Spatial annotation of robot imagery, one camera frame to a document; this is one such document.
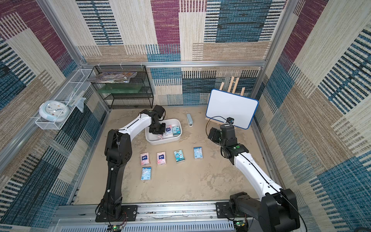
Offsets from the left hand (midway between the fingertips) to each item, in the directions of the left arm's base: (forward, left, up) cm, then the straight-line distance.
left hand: (162, 132), depth 101 cm
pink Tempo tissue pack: (-19, +9, -2) cm, 21 cm away
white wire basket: (+4, +46, +31) cm, 55 cm away
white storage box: (-7, -2, 0) cm, 7 cm away
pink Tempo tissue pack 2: (-19, -1, -1) cm, 19 cm away
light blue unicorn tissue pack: (-16, -24, -1) cm, 29 cm away
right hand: (-10, -35, +14) cm, 39 cm away
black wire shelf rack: (+31, +21, +8) cm, 39 cm away
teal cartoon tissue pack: (-18, -12, -2) cm, 21 cm away
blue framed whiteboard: (+6, -41, +17) cm, 45 cm away
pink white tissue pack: (+1, -4, 0) cm, 5 cm away
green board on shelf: (+19, +26, +23) cm, 39 cm away
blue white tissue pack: (-28, +7, -2) cm, 29 cm away
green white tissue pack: (+1, -10, 0) cm, 10 cm away
